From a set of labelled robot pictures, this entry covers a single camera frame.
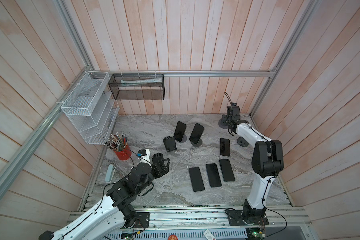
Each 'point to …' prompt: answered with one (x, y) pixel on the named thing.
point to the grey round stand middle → (199, 143)
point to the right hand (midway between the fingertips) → (227, 117)
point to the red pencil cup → (124, 154)
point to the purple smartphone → (196, 180)
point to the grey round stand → (184, 138)
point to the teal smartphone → (196, 133)
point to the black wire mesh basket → (138, 86)
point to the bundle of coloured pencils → (116, 142)
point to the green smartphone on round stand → (180, 131)
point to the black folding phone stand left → (169, 143)
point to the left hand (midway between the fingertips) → (164, 165)
